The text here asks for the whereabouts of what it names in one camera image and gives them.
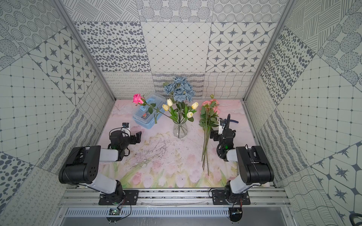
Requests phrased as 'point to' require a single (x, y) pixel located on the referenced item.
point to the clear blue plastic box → (149, 114)
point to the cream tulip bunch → (182, 113)
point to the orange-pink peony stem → (204, 133)
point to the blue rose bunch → (180, 89)
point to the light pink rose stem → (209, 119)
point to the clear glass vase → (180, 130)
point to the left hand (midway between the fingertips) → (137, 131)
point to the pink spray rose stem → (209, 135)
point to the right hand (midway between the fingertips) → (219, 129)
